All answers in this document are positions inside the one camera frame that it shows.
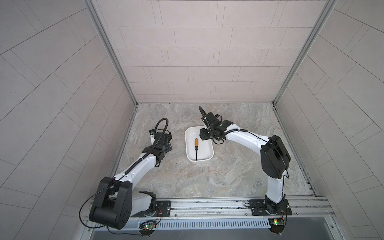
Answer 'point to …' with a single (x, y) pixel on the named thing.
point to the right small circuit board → (277, 225)
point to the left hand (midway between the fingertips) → (164, 142)
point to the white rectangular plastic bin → (205, 149)
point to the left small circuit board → (147, 226)
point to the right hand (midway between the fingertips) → (203, 134)
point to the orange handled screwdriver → (196, 145)
